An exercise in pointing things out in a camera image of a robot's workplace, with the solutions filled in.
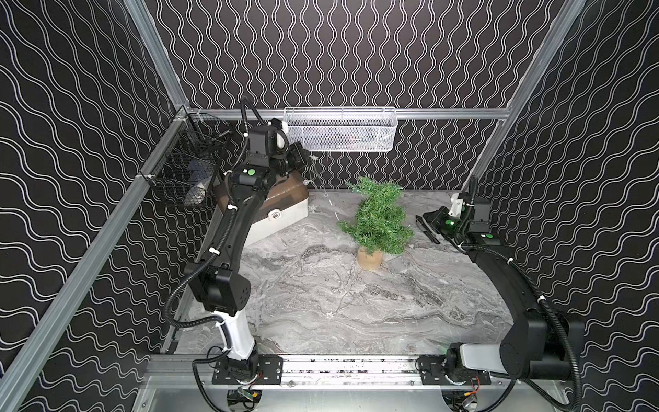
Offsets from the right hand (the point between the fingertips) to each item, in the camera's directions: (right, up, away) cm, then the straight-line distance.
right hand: (425, 212), depth 84 cm
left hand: (-37, +19, -10) cm, 43 cm away
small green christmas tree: (-16, -4, -9) cm, 19 cm away
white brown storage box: (-48, +3, +15) cm, 51 cm away
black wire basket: (-83, +16, +8) cm, 85 cm away
